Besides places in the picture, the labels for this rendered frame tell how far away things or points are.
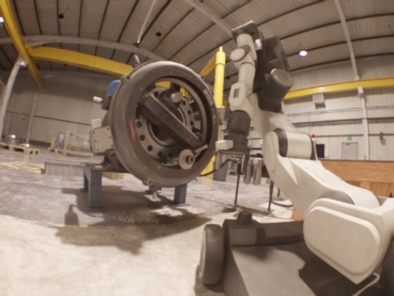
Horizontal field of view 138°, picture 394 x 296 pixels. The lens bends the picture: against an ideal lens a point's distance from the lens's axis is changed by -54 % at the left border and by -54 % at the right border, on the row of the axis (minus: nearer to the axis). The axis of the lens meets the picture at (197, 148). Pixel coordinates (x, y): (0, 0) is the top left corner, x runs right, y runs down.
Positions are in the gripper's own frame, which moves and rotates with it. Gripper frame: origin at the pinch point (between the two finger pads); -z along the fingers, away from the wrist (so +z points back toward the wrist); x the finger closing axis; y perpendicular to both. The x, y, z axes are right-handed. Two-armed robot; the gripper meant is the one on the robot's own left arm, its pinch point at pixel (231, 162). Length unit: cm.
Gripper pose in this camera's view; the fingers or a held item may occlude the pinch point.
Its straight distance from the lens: 57.9
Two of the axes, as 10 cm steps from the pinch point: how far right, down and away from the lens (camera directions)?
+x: -7.5, -0.4, 6.6
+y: -6.1, -3.3, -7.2
